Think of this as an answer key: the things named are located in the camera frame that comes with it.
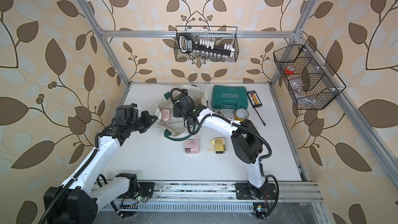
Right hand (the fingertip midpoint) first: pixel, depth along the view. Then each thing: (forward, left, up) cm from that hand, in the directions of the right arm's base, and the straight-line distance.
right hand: (177, 108), depth 88 cm
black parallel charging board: (+15, -51, -14) cm, 55 cm away
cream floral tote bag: (-8, +2, -11) cm, 13 cm away
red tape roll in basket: (+10, -61, +18) cm, 64 cm away
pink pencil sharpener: (-18, -8, -11) cm, 22 cm away
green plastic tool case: (+16, -33, -11) cm, 38 cm away
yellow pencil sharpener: (-18, -22, -11) cm, 31 cm away
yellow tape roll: (+3, -39, -13) cm, 41 cm away
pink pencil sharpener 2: (+1, +8, -7) cm, 11 cm away
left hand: (-7, +10, +5) cm, 13 cm away
